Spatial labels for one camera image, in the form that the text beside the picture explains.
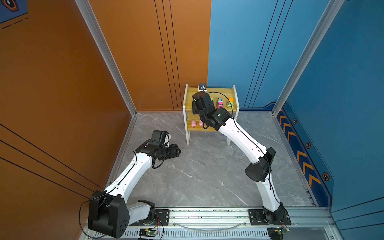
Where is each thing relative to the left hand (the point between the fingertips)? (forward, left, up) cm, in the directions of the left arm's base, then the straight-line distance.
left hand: (177, 150), depth 83 cm
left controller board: (-36, +12, -14) cm, 41 cm away
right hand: (+18, -11, +21) cm, 30 cm away
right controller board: (-36, -50, -14) cm, 63 cm away
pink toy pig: (+16, -9, +5) cm, 19 cm away
